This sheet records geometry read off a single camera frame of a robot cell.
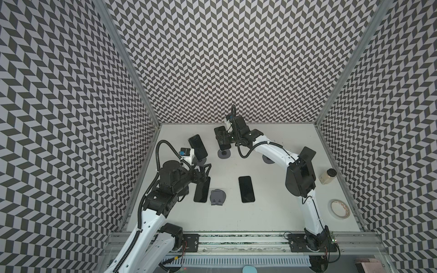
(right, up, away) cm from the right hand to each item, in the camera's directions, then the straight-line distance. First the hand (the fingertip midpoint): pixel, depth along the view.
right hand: (221, 139), depth 92 cm
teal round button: (+12, -51, -25) cm, 58 cm away
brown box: (+58, -49, -27) cm, 80 cm away
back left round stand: (-12, -13, +4) cm, 18 cm away
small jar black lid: (+56, -16, -7) cm, 59 cm away
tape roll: (+59, -35, -7) cm, 69 cm away
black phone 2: (+13, -26, -2) cm, 30 cm away
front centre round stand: (-2, -29, -7) cm, 30 cm away
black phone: (+1, +1, -10) cm, 10 cm away
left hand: (-7, -11, -18) cm, 23 cm away
